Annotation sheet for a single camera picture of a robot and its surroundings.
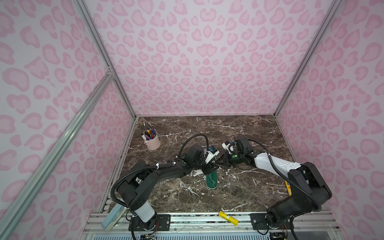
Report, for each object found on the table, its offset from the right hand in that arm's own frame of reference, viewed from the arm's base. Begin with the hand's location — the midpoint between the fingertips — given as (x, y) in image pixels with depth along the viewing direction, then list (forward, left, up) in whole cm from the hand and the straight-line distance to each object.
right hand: (217, 161), depth 82 cm
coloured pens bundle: (+18, +41, 0) cm, 45 cm away
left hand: (+1, 0, -2) cm, 2 cm away
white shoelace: (-9, +1, -6) cm, 11 cm away
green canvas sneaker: (-10, +4, -8) cm, 13 cm away
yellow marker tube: (-26, -6, -10) cm, 28 cm away
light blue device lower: (-27, +50, -7) cm, 57 cm away
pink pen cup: (+14, +39, -5) cm, 42 cm away
